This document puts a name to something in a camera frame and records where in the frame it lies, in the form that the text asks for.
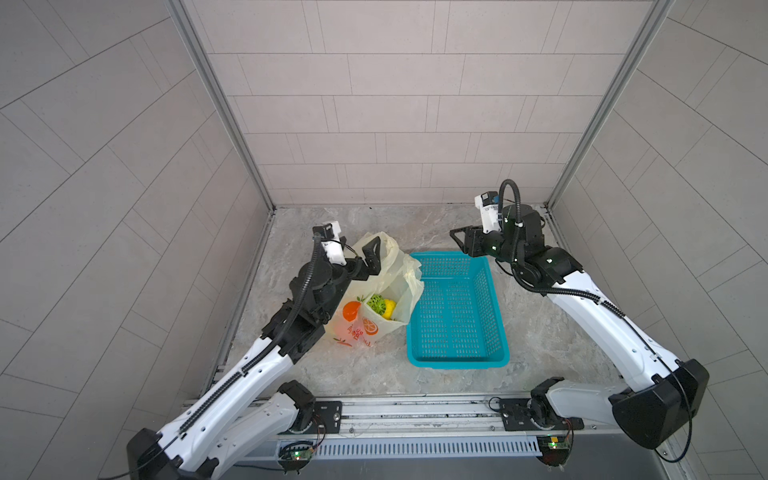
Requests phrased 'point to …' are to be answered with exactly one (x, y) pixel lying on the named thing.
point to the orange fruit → (350, 310)
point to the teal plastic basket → (458, 323)
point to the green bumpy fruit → (377, 302)
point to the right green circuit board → (555, 450)
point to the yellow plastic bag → (364, 309)
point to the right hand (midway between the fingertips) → (457, 231)
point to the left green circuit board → (295, 455)
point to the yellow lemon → (389, 310)
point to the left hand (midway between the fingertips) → (370, 237)
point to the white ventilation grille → (504, 446)
